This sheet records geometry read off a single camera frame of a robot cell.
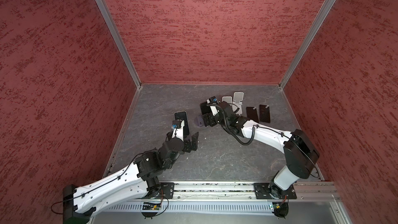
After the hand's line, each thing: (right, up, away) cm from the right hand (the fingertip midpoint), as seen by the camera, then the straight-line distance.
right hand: (206, 117), depth 86 cm
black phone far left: (-13, +1, -1) cm, 13 cm away
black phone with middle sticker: (+32, 0, +19) cm, 37 cm away
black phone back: (-1, +5, -7) cm, 9 cm away
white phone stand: (+15, +10, +15) cm, 23 cm away
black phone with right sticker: (+40, 0, +18) cm, 44 cm away
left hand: (-8, -7, -13) cm, 17 cm away
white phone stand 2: (+22, +5, +20) cm, 31 cm away
